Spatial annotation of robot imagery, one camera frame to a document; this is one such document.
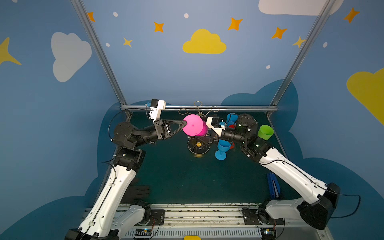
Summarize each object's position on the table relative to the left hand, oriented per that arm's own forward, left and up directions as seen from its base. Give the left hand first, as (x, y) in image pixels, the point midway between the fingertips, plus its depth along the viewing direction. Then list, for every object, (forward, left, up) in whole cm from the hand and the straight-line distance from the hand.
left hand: (185, 123), depth 50 cm
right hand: (+8, -6, -9) cm, 13 cm away
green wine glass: (+26, -50, -37) cm, 67 cm away
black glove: (-10, +28, -47) cm, 55 cm away
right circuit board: (-27, -41, -52) cm, 72 cm away
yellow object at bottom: (-29, -3, -48) cm, 56 cm away
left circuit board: (-27, +21, -52) cm, 62 cm away
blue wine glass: (+12, -20, -33) cm, 41 cm away
